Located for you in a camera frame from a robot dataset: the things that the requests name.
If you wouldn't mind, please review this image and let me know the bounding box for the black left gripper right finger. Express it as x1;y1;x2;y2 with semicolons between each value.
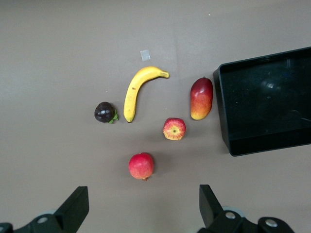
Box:
198;184;296;233

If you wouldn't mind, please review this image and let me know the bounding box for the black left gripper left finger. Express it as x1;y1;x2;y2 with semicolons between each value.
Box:
0;186;89;233

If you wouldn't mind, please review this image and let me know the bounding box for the red yellow apple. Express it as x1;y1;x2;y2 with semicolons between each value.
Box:
162;117;187;141

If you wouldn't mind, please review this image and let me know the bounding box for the black plastic box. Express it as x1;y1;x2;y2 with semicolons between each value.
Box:
213;46;311;157

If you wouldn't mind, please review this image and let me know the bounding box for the yellow banana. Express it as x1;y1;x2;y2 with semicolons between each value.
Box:
123;66;170;123

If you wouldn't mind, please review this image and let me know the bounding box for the red pomegranate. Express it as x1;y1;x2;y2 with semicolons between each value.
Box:
128;152;155;182

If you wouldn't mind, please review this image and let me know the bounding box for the dark purple eggplant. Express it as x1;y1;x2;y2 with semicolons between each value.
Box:
94;101;120;125

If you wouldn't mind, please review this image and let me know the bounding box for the red orange mango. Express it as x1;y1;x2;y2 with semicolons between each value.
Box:
190;76;214;121

